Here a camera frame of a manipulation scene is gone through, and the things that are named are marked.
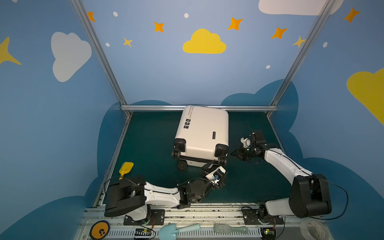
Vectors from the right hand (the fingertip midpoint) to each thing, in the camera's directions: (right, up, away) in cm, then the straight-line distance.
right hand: (233, 152), depth 87 cm
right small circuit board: (+14, -38, -14) cm, 43 cm away
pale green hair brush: (-9, -33, -17) cm, 39 cm away
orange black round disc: (-69, -34, -17) cm, 79 cm away
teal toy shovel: (-35, -34, -18) cm, 52 cm away
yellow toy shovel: (-65, -10, +2) cm, 65 cm away
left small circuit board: (-49, -38, -14) cm, 63 cm away
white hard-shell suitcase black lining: (-19, +10, -5) cm, 22 cm away
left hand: (-11, -3, -15) cm, 19 cm away
